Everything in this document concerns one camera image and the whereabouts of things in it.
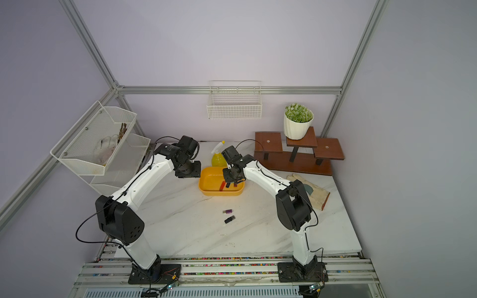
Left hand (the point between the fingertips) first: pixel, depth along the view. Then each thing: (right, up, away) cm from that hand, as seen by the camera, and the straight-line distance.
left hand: (194, 175), depth 83 cm
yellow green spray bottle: (+9, +7, +18) cm, 21 cm away
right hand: (+17, -2, +8) cm, 19 cm away
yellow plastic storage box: (+4, -4, +21) cm, 22 cm away
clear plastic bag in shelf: (-37, +13, -5) cm, 39 cm away
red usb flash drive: (+11, -7, +16) cm, 21 cm away
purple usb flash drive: (+15, -19, +7) cm, 25 cm away
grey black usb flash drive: (+16, -22, +5) cm, 27 cm away
